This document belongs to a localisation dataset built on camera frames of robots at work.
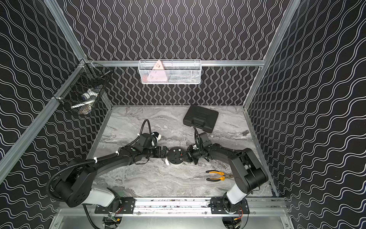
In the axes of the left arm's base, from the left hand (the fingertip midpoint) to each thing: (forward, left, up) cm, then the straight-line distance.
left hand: (165, 149), depth 86 cm
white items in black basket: (+20, +47, +19) cm, 55 cm away
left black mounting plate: (-29, +17, -8) cm, 35 cm away
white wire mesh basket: (+52, -8, +21) cm, 57 cm away
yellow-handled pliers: (-11, -37, -7) cm, 39 cm away
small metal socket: (+21, -55, -6) cm, 59 cm away
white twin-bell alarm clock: (-2, -5, -4) cm, 6 cm away
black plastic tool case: (+29, -24, -3) cm, 38 cm away
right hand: (-4, -9, -1) cm, 10 cm away
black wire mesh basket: (+28, +57, +18) cm, 66 cm away
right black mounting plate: (-27, -31, -7) cm, 41 cm away
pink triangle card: (+38, +8, +27) cm, 47 cm away
